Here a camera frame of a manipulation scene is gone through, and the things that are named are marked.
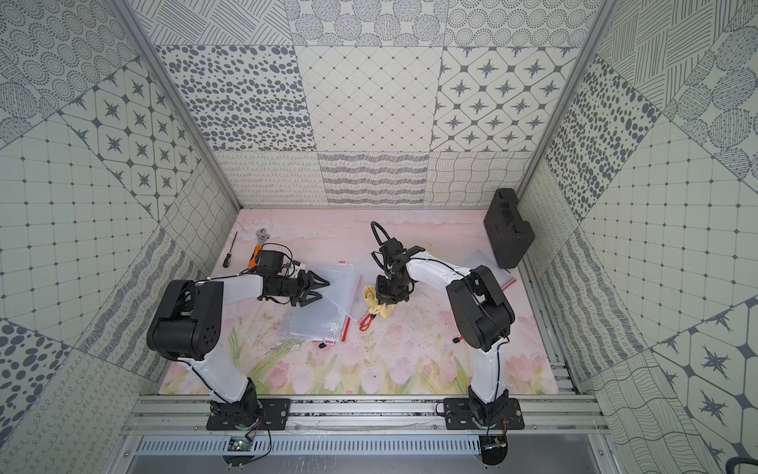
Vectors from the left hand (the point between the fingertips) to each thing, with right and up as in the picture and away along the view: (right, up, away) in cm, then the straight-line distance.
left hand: (332, 290), depth 91 cm
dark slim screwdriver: (-41, +9, +13) cm, 44 cm away
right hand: (+16, -4, -1) cm, 16 cm away
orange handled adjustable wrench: (-31, +17, +20) cm, 41 cm away
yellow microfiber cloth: (+12, -2, -3) cm, 13 cm away
